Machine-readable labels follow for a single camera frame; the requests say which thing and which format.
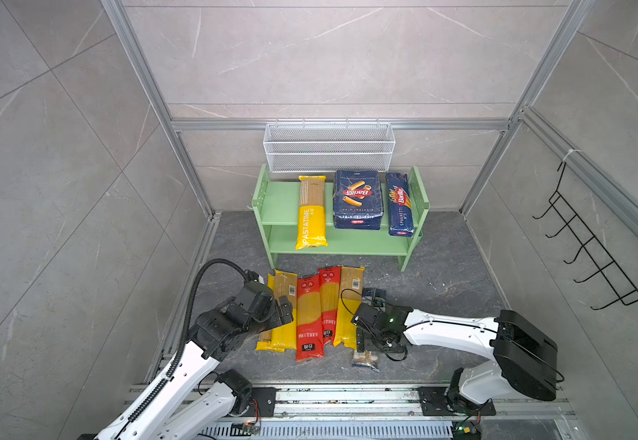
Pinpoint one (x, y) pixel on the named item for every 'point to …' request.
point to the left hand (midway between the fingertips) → (282, 307)
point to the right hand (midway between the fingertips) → (372, 346)
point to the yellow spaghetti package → (284, 335)
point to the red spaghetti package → (330, 283)
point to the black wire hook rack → (626, 292)
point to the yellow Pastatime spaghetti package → (311, 229)
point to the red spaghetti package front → (310, 344)
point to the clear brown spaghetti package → (369, 359)
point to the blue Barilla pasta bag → (357, 203)
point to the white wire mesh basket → (296, 148)
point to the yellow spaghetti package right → (350, 298)
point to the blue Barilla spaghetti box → (400, 216)
